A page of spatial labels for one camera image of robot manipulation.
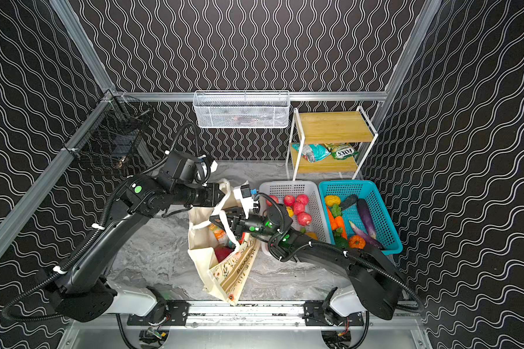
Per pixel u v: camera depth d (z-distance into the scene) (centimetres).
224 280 66
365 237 88
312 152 98
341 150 100
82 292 40
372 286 42
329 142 103
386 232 87
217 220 61
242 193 59
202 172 49
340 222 94
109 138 92
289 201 101
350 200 100
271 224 55
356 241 86
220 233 81
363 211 99
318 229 90
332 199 101
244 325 73
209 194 57
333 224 92
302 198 98
